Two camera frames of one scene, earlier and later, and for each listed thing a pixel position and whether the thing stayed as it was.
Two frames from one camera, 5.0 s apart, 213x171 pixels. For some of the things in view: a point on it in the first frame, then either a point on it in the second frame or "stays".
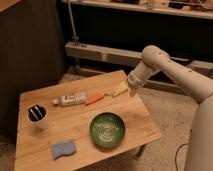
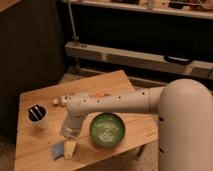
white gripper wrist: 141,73 -> 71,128
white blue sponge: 59,150 stays
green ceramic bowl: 107,130 stays
